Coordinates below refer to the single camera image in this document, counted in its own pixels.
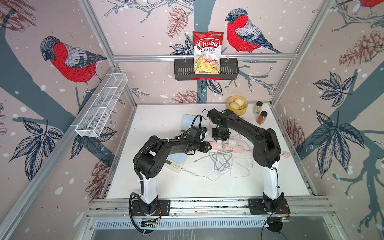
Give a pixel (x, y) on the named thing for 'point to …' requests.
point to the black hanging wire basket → (184, 70)
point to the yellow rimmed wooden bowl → (241, 112)
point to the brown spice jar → (262, 117)
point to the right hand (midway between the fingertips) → (215, 140)
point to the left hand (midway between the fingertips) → (211, 144)
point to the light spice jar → (258, 107)
